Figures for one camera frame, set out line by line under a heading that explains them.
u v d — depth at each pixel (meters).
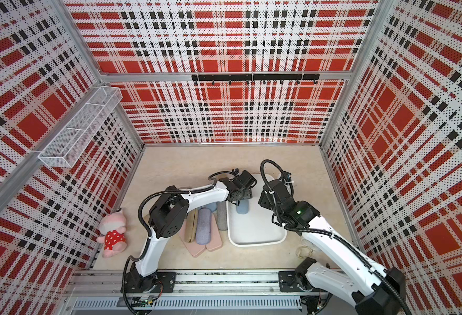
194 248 0.80
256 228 0.88
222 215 0.88
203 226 0.82
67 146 0.71
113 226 0.84
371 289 0.38
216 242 0.81
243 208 0.91
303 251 0.80
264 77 0.90
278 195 0.54
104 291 0.75
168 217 0.54
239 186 0.73
